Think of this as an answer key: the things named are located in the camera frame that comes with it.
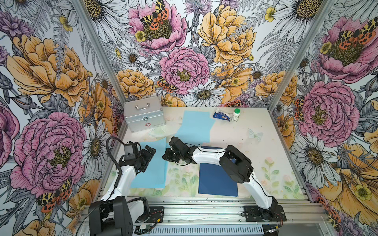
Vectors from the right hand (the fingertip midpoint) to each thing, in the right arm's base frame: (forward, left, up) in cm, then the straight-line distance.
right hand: (162, 159), depth 90 cm
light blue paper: (+26, -21, -2) cm, 34 cm away
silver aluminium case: (+28, +14, +11) cm, 33 cm away
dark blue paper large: (-12, -30, -3) cm, 32 cm away
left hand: (-1, +5, +3) cm, 6 cm away
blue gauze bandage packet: (+36, -41, -2) cm, 55 cm away
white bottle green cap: (+32, -51, +3) cm, 60 cm away
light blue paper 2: (-9, +4, -1) cm, 10 cm away
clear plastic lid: (+24, +4, -3) cm, 25 cm away
